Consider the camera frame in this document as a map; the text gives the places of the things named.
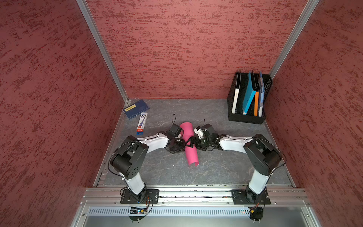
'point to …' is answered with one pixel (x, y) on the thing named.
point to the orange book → (256, 103)
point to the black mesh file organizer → (246, 118)
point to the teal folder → (249, 95)
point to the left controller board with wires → (137, 210)
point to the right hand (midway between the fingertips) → (190, 147)
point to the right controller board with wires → (256, 213)
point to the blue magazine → (261, 91)
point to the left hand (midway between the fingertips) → (184, 152)
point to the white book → (236, 92)
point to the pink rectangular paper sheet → (188, 131)
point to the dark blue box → (135, 109)
